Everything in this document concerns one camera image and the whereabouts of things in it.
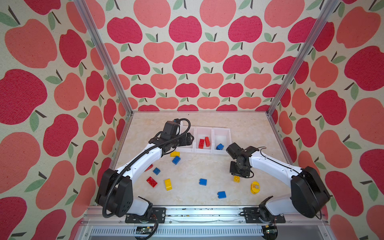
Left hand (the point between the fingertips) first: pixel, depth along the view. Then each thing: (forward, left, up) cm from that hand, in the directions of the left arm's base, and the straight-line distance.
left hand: (191, 139), depth 84 cm
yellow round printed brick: (-23, -35, -15) cm, 44 cm away
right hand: (-15, -27, -14) cm, 34 cm away
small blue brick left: (-12, +21, -16) cm, 29 cm away
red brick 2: (+7, -7, -16) cm, 19 cm away
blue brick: (-5, +10, -16) cm, 19 cm away
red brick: (-18, +23, -16) cm, 33 cm away
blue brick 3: (+3, -19, -14) cm, 24 cm away
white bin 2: (+15, -23, -18) cm, 33 cm away
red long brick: (+9, -11, -15) cm, 21 cm away
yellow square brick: (-18, -26, -14) cm, 35 cm away
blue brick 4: (-25, -16, -17) cm, 35 cm away
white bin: (+13, -5, -15) cm, 20 cm away
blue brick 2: (-18, -7, -19) cm, 27 cm away
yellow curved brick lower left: (-20, +13, -17) cm, 29 cm away
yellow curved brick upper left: (0, +11, -16) cm, 19 cm away
